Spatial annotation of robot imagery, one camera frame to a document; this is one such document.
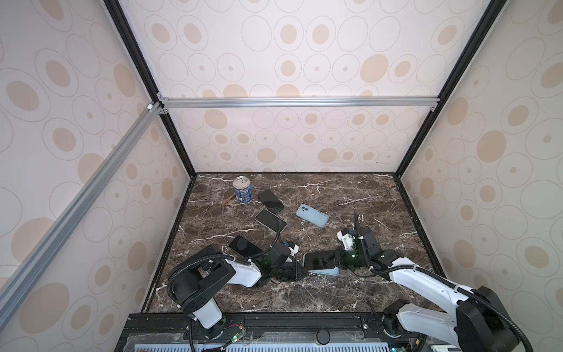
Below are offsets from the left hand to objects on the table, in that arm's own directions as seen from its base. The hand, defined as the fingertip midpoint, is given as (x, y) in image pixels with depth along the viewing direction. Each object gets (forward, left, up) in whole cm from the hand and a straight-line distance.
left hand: (313, 275), depth 82 cm
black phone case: (+36, +18, -3) cm, 41 cm away
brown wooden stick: (+39, +39, -4) cm, 55 cm away
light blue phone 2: (+29, -2, -5) cm, 30 cm away
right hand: (+5, -5, +3) cm, 7 cm away
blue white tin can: (+37, +30, +6) cm, 48 cm away
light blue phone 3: (+2, -9, -3) cm, 10 cm away
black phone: (+13, +28, -3) cm, 31 cm away
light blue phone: (+25, +18, -2) cm, 30 cm away
